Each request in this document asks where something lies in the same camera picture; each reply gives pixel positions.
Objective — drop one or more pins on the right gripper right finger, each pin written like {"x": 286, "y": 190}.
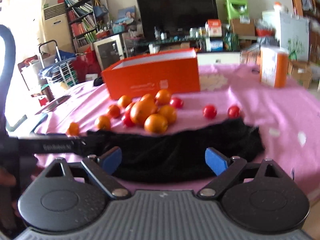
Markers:
{"x": 227, "y": 171}

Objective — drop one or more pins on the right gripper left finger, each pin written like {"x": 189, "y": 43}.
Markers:
{"x": 100, "y": 170}

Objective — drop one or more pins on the small orange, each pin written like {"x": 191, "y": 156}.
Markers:
{"x": 103, "y": 123}
{"x": 73, "y": 129}

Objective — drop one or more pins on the small orange far left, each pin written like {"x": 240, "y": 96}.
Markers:
{"x": 73, "y": 129}

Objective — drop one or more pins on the black cloth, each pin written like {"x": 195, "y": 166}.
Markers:
{"x": 180, "y": 157}

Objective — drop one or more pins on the red tomato right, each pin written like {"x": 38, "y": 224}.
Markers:
{"x": 234, "y": 112}

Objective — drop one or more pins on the red tomato middle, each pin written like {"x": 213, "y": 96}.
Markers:
{"x": 210, "y": 111}

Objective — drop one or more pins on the orange fruit front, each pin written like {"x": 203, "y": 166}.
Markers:
{"x": 156, "y": 123}

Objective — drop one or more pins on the large orange fruit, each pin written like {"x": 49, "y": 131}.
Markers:
{"x": 141, "y": 110}

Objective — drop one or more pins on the pink tablecloth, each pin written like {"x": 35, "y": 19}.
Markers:
{"x": 288, "y": 118}

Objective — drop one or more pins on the orange fruit right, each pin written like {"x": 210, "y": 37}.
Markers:
{"x": 169, "y": 113}

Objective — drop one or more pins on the red tomato near oranges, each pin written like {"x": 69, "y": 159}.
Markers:
{"x": 176, "y": 102}

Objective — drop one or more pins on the orange fruit top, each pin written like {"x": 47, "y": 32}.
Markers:
{"x": 163, "y": 97}

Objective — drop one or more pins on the shopping trolley cart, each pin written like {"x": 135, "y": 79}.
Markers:
{"x": 59, "y": 75}

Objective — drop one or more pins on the orange cardboard box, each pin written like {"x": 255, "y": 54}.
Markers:
{"x": 174, "y": 70}

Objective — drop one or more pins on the white TV cabinet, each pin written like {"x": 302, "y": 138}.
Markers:
{"x": 244, "y": 56}

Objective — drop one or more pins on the orange white carton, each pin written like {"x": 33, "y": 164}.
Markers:
{"x": 274, "y": 63}

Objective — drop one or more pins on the glass door side cabinet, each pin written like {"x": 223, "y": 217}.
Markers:
{"x": 110, "y": 50}

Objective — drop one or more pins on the white floor air conditioner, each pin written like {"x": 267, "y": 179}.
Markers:
{"x": 55, "y": 26}

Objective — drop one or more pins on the red white box on shelf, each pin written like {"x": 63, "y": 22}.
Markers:
{"x": 213, "y": 28}

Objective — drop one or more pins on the brown cardboard box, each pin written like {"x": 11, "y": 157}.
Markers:
{"x": 242, "y": 27}

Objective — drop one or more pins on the green stacking bins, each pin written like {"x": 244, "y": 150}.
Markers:
{"x": 236, "y": 8}

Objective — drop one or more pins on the black bookshelf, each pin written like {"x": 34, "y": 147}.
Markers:
{"x": 85, "y": 19}

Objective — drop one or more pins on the black flat television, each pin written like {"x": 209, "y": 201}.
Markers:
{"x": 175, "y": 17}

